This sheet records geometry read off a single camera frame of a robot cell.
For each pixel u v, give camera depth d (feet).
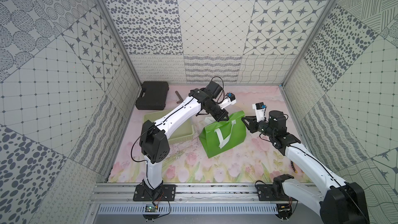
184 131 3.06
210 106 2.18
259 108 2.30
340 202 1.26
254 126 2.37
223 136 2.49
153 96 3.65
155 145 1.55
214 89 2.14
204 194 2.45
